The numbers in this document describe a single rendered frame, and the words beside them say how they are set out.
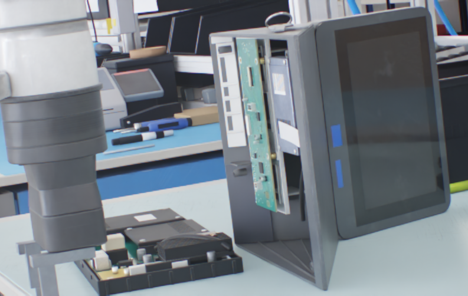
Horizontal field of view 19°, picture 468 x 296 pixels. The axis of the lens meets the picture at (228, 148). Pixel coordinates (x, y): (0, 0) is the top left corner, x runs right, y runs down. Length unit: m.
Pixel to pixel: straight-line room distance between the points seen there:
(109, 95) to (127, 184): 0.55
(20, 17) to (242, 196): 0.41
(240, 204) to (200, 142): 1.51
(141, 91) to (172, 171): 0.57
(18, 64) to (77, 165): 0.08
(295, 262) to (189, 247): 0.09
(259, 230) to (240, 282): 0.15
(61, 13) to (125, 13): 2.87
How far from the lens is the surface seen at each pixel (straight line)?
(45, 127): 1.02
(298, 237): 1.36
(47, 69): 1.02
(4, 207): 2.78
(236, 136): 1.35
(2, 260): 1.47
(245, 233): 1.37
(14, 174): 2.77
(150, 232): 1.38
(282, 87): 1.23
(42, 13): 1.02
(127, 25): 3.90
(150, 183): 2.85
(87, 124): 1.03
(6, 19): 1.03
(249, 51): 1.28
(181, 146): 2.86
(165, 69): 3.53
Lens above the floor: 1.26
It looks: 7 degrees down
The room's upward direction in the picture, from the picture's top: 7 degrees counter-clockwise
